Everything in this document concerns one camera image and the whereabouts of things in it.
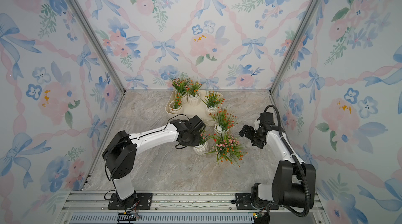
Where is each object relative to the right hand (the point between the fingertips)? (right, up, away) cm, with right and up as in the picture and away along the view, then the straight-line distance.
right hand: (247, 129), depth 90 cm
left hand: (-29, -7, -3) cm, 30 cm away
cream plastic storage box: (-36, +10, +17) cm, 41 cm away
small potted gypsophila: (-26, -10, -7) cm, 28 cm away
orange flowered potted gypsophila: (-43, +14, +10) cm, 46 cm away
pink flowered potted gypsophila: (-40, +27, +12) cm, 50 cm away
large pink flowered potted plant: (-14, -7, -15) cm, 22 cm away
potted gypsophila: (-32, +21, +18) cm, 42 cm away
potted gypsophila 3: (-13, +5, -2) cm, 14 cm away
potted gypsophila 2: (-20, +15, +7) cm, 26 cm away
